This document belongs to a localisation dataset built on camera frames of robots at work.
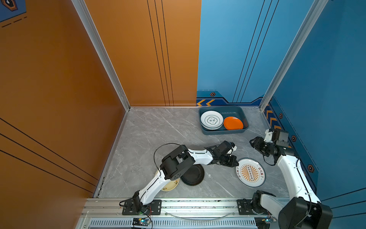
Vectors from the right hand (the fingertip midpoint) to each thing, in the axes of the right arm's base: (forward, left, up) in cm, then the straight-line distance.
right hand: (251, 142), depth 83 cm
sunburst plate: (-13, 0, -14) cm, 19 cm away
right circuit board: (-37, 0, -15) cm, 40 cm away
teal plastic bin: (+37, +6, -12) cm, 39 cm away
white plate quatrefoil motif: (+26, +19, -11) cm, 34 cm away
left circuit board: (-37, +61, -15) cm, 73 cm away
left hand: (-8, +6, -13) cm, 16 cm away
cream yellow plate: (-20, +47, -12) cm, 52 cm away
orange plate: (+23, +4, -11) cm, 26 cm away
